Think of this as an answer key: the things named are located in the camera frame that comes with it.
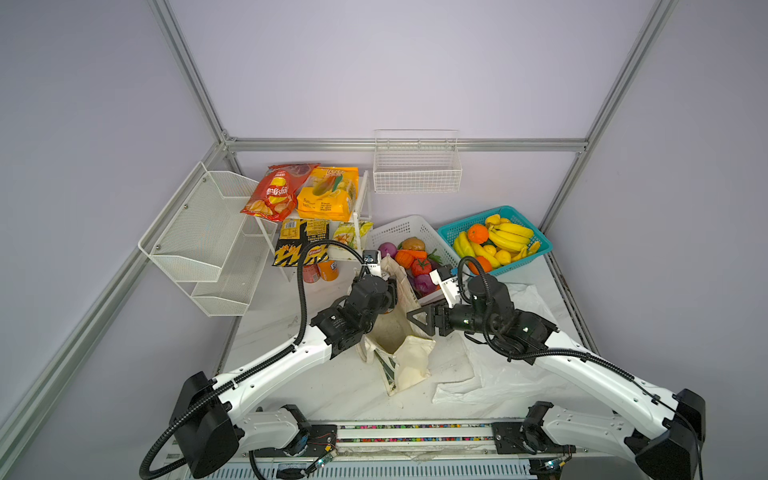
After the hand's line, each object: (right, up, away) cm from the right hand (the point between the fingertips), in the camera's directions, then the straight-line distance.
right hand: (413, 312), depth 68 cm
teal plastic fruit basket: (+16, +22, +43) cm, 50 cm away
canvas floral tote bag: (-3, -8, -3) cm, 9 cm away
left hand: (-7, +8, +9) cm, 14 cm away
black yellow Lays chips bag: (-36, +20, +27) cm, 50 cm away
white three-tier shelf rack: (-13, +25, +14) cm, 31 cm away
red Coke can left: (-33, +8, +33) cm, 47 cm away
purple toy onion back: (-6, +17, +40) cm, 44 cm away
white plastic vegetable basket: (-4, +24, +43) cm, 49 cm away
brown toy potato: (+3, +18, +43) cm, 47 cm away
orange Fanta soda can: (-27, +9, +32) cm, 43 cm away
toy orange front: (+26, +11, +30) cm, 41 cm away
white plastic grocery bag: (+17, -20, +16) cm, 31 cm away
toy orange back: (+25, +21, +34) cm, 47 cm away
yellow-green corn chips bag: (-20, +21, +25) cm, 38 cm away
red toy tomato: (+5, +10, +33) cm, 35 cm away
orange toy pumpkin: (0, +13, +36) cm, 38 cm away
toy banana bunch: (+36, +21, +36) cm, 55 cm away
